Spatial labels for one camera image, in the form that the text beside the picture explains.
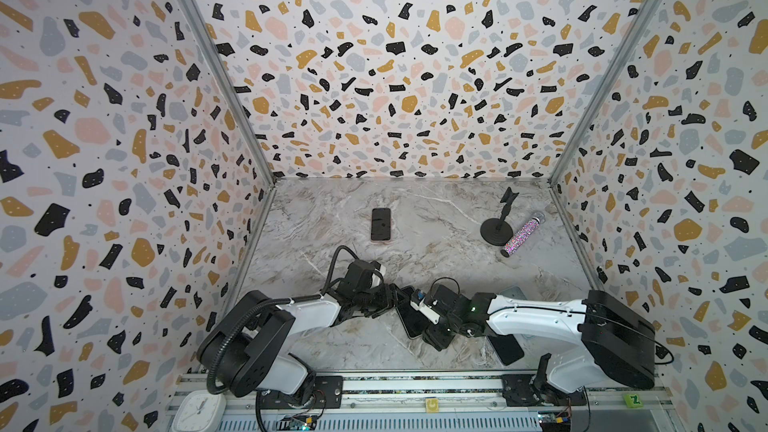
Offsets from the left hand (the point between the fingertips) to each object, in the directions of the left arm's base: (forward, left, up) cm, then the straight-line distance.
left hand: (404, 299), depth 85 cm
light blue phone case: (+4, -34, -5) cm, 35 cm away
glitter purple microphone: (+23, -41, -2) cm, 47 cm away
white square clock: (-25, +48, -2) cm, 54 cm away
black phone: (-12, -28, -4) cm, 31 cm away
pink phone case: (+22, +7, -5) cm, 24 cm away
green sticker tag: (-25, -55, -2) cm, 60 cm away
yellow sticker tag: (-25, -6, -4) cm, 26 cm away
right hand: (-7, -5, -3) cm, 9 cm away
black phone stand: (+25, -34, -4) cm, 43 cm away
